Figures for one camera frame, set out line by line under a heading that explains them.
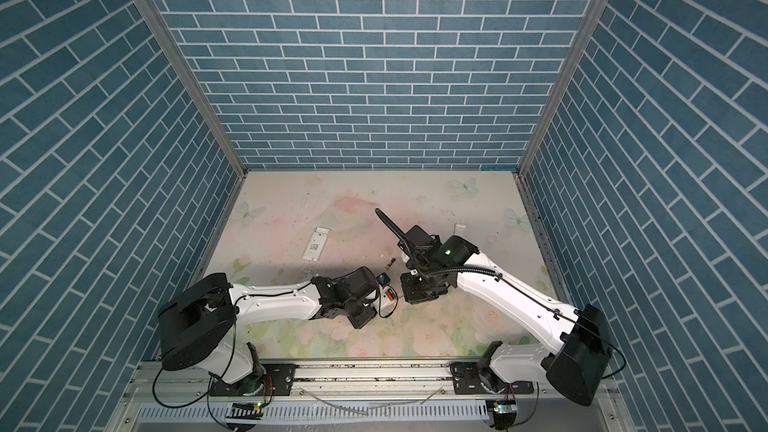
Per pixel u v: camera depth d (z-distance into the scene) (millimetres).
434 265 533
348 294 661
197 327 438
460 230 1040
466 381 735
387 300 856
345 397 722
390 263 954
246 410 722
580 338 397
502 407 738
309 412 769
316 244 968
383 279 767
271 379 724
